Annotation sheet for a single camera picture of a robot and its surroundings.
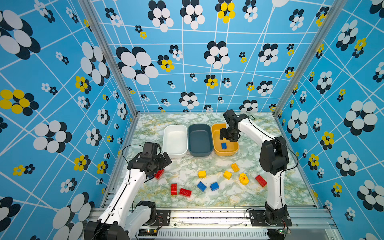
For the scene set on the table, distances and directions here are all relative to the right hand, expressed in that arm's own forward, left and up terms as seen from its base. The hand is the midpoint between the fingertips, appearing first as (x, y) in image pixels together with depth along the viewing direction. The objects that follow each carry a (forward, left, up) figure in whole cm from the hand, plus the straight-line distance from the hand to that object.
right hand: (225, 138), depth 97 cm
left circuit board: (-50, +42, -8) cm, 66 cm away
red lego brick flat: (-32, +25, -5) cm, 41 cm away
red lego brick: (-22, +41, -4) cm, 47 cm away
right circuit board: (-49, -22, -4) cm, 54 cm away
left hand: (-20, +36, +5) cm, 41 cm away
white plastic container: (-2, +33, -3) cm, 33 cm away
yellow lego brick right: (-23, 0, -5) cm, 23 cm away
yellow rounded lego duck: (-25, -8, -4) cm, 27 cm away
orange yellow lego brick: (-18, -5, -6) cm, 19 cm away
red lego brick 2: (-31, +31, -4) cm, 44 cm away
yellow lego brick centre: (-22, +15, -6) cm, 27 cm away
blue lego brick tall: (-2, 0, -5) cm, 6 cm away
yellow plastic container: (-3, -5, -5) cm, 8 cm away
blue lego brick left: (-29, +16, -5) cm, 34 cm away
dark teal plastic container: (+4, +17, -6) cm, 18 cm away
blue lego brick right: (-29, +9, -5) cm, 31 cm away
